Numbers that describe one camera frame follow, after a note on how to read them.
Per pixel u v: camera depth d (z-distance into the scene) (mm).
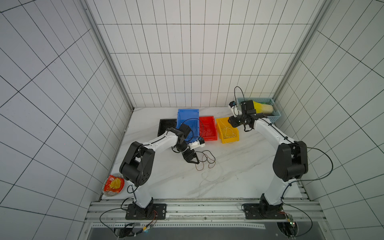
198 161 800
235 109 810
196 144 794
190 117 831
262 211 674
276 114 1099
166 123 1004
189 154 759
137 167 472
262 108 1106
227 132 976
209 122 1057
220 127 983
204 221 711
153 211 714
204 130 1059
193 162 786
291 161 480
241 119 787
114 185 791
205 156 918
